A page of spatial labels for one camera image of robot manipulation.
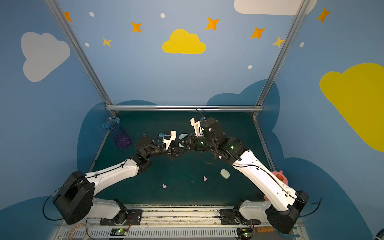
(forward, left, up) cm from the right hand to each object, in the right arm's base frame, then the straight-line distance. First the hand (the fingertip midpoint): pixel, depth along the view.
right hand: (183, 140), depth 65 cm
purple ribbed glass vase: (+20, +48, -31) cm, 60 cm away
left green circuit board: (-33, +30, -32) cm, 55 cm away
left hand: (0, -3, -4) cm, 5 cm away
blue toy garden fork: (-27, -40, -32) cm, 58 cm away
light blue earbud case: (+2, +1, 0) cm, 2 cm away
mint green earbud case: (-1, -23, -32) cm, 40 cm away
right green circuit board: (-29, -31, -34) cm, 55 cm away
